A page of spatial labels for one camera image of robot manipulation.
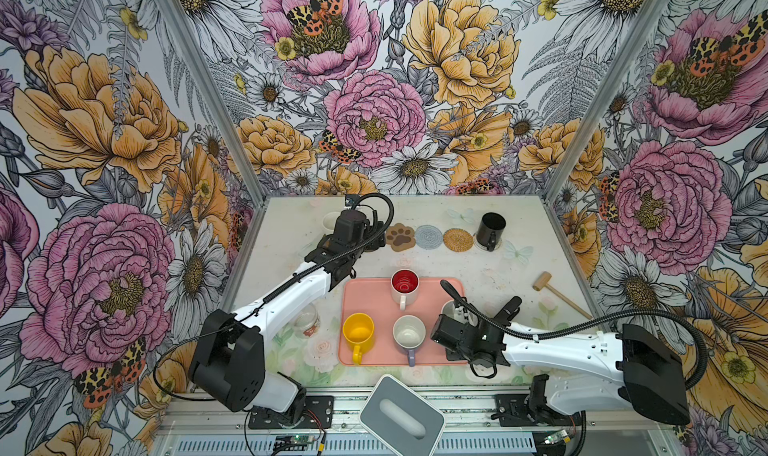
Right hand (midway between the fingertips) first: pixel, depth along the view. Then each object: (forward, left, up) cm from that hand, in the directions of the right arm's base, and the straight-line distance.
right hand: (460, 353), depth 81 cm
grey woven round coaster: (+41, +4, -2) cm, 41 cm away
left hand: (+28, +24, +18) cm, 41 cm away
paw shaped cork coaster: (+41, +14, -2) cm, 44 cm away
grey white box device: (-14, +16, -2) cm, 21 cm away
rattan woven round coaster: (+40, -7, -3) cm, 40 cm away
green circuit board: (-17, +41, -3) cm, 45 cm away
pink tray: (+19, +23, -4) cm, 30 cm away
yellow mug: (+7, +27, -1) cm, 28 cm away
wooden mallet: (+22, -31, -2) cm, 38 cm away
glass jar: (+12, +43, -3) cm, 45 cm away
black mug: (+38, -16, +5) cm, 41 cm away
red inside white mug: (+20, +14, 0) cm, 25 cm away
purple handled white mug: (+7, +13, -2) cm, 15 cm away
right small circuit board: (-19, -19, -4) cm, 27 cm away
